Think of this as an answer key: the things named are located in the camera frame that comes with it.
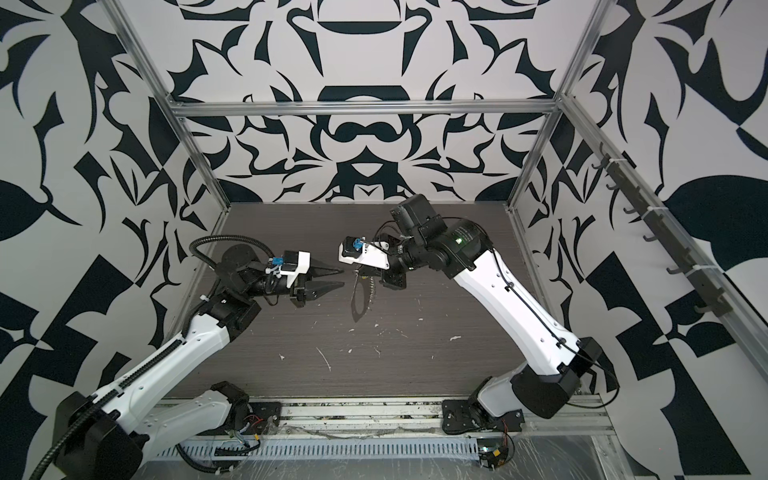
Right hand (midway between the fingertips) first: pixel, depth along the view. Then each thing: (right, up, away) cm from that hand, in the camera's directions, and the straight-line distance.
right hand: (362, 265), depth 63 cm
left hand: (-4, -1, -1) cm, 4 cm away
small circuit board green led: (+30, -45, +8) cm, 54 cm away
